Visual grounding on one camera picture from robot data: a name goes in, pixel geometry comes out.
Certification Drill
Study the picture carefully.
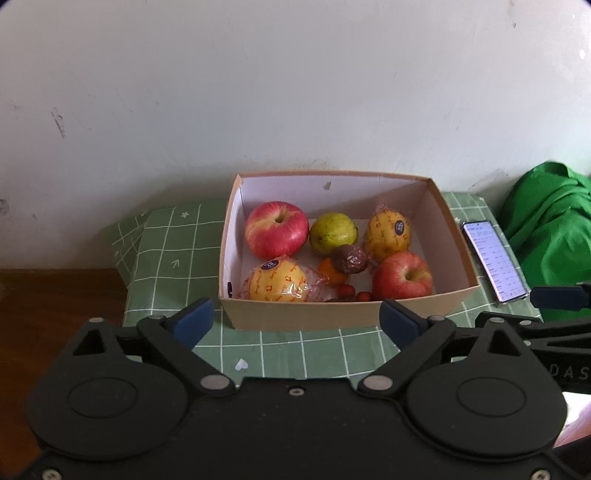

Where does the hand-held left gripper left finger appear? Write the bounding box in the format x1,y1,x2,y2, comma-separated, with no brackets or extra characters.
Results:
60,298,237,398

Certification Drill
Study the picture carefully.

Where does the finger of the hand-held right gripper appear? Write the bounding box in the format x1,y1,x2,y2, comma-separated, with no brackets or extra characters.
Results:
531,285,591,311
505,318,591,350

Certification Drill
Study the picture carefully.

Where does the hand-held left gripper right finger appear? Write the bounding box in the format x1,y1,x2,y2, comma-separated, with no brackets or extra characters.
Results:
358,299,532,398

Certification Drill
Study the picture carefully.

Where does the small red apple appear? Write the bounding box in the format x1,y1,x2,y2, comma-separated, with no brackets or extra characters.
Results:
372,251,435,300

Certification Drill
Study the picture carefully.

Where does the brown passion fruit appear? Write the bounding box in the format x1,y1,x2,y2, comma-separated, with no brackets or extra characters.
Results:
331,244,369,274

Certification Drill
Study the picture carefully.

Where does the brown cardboard box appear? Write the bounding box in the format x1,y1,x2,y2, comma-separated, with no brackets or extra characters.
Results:
218,172,481,331

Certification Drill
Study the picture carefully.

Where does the small orange tangerine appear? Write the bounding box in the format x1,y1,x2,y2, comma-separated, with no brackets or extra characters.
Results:
318,258,351,286

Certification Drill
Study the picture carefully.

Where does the plastic-wrapped yellow lemon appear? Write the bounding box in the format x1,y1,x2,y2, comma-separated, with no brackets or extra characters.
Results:
238,255,340,303
363,199,413,261

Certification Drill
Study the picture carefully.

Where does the green pear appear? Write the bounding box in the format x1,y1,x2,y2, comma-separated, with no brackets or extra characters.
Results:
308,212,359,256

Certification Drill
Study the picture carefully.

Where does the large red apple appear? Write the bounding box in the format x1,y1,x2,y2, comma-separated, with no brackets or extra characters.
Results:
245,200,310,260

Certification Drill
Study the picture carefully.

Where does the green checked tablecloth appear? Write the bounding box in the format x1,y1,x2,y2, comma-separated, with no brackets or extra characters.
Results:
111,191,546,384

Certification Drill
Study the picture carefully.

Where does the smartphone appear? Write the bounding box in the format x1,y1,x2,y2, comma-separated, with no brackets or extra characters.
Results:
462,220,530,304

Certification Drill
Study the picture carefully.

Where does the green cloth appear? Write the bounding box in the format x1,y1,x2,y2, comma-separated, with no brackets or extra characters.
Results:
499,161,591,324

